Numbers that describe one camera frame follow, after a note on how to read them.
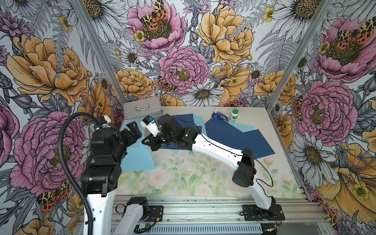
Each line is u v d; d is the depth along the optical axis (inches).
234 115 42.7
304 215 41.2
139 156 28.2
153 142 24.5
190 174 34.6
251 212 29.3
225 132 43.1
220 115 45.1
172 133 22.4
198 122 45.6
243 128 44.1
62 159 13.5
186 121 26.5
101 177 14.8
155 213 29.4
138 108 39.6
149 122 24.5
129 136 20.8
